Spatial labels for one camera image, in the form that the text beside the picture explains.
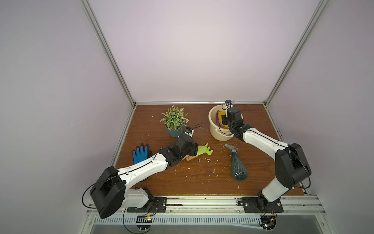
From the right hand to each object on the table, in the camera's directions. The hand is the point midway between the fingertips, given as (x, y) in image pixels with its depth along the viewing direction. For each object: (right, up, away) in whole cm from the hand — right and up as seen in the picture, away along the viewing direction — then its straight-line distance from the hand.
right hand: (230, 108), depth 88 cm
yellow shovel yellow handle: (-5, -3, +6) cm, 9 cm away
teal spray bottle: (+1, -34, -12) cm, 37 cm away
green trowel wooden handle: (-26, -30, -1) cm, 40 cm away
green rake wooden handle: (-16, -26, +4) cm, 31 cm away
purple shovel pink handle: (-6, -7, +9) cm, 13 cm away
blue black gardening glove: (-56, -30, +2) cm, 64 cm away
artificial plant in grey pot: (-34, -8, +1) cm, 35 cm away
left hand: (-22, -20, -6) cm, 30 cm away
